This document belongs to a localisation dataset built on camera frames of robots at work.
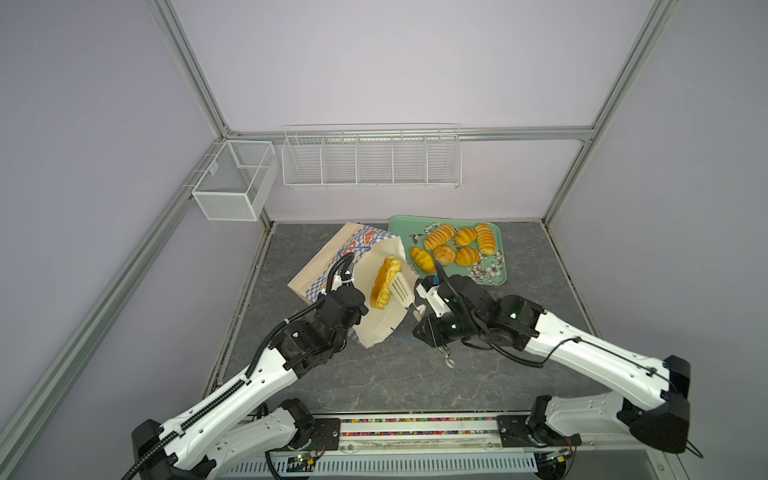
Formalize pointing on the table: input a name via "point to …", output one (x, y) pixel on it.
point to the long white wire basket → (372, 156)
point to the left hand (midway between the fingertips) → (346, 292)
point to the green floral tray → (412, 231)
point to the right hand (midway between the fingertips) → (415, 334)
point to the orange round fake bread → (465, 236)
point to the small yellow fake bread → (466, 256)
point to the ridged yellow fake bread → (487, 244)
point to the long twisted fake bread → (382, 285)
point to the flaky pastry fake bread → (444, 254)
